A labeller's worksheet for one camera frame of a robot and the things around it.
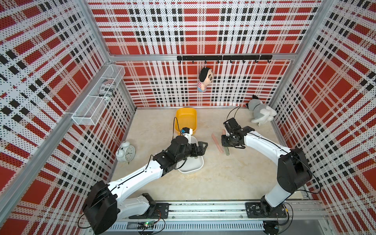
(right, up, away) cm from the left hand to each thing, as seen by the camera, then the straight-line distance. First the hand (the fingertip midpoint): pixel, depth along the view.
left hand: (203, 144), depth 78 cm
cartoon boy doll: (+2, +40, +13) cm, 42 cm away
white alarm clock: (-45, -6, +7) cm, 46 cm away
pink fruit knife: (+11, -2, +21) cm, 24 cm away
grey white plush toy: (+44, +18, +25) cm, 53 cm away
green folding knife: (+15, -5, +9) cm, 18 cm away
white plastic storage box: (-7, -13, +8) cm, 16 cm away
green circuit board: (-27, -38, -8) cm, 47 cm away
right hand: (+15, 0, +11) cm, 19 cm away
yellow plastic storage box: (-12, +16, +40) cm, 45 cm away
